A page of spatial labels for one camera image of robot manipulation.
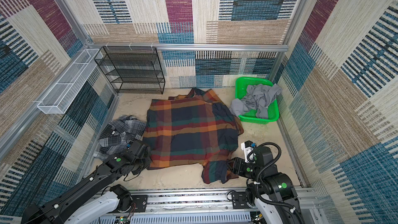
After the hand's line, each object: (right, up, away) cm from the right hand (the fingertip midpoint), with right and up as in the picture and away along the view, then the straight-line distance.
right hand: (230, 167), depth 70 cm
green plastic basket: (+19, +20, +31) cm, 42 cm away
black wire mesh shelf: (-61, +53, +40) cm, 90 cm away
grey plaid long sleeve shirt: (-63, +10, +23) cm, 68 cm away
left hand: (-38, +1, +11) cm, 40 cm away
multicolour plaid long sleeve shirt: (-14, +12, +27) cm, 33 cm away
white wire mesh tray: (-77, +31, 0) cm, 83 cm away
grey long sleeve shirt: (+25, +33, +34) cm, 54 cm away
